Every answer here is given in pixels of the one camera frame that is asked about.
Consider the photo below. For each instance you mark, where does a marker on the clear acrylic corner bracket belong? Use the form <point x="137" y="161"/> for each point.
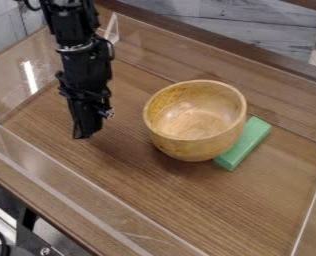
<point x="110" y="33"/>

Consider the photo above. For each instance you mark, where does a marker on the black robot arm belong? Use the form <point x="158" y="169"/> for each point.
<point x="71" y="20"/>

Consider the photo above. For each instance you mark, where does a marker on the clear acrylic tray wall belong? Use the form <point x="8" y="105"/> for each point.
<point x="118" y="196"/>

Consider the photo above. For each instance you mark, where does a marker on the green rectangular block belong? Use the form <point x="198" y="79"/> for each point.
<point x="255" y="131"/>

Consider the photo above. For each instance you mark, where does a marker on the brown wooden bowl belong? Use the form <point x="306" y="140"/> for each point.
<point x="195" y="119"/>

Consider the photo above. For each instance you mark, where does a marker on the black table leg bracket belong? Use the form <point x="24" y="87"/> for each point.
<point x="27" y="239"/>

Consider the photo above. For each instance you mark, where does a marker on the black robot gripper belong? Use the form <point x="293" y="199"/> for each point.
<point x="83" y="80"/>

